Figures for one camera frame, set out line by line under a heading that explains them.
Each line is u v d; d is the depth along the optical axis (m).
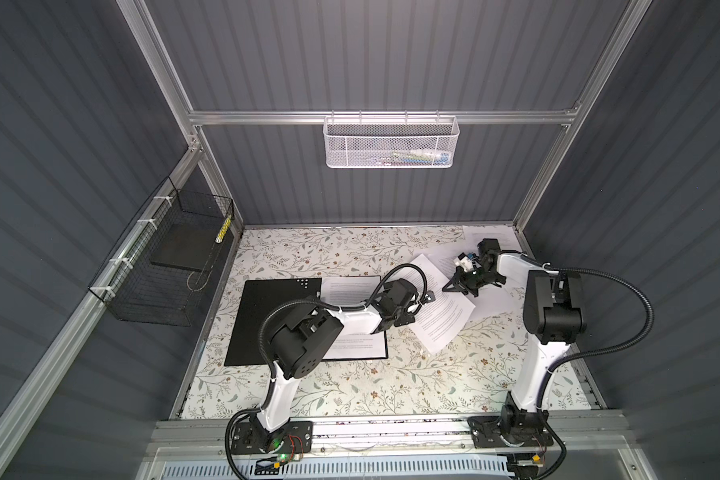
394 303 0.74
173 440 0.75
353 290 1.02
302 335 0.55
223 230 0.81
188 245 0.74
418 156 0.92
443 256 1.12
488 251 0.84
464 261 0.96
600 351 0.51
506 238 1.17
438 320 0.94
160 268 0.73
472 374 0.84
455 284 0.89
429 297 0.83
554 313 0.55
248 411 0.65
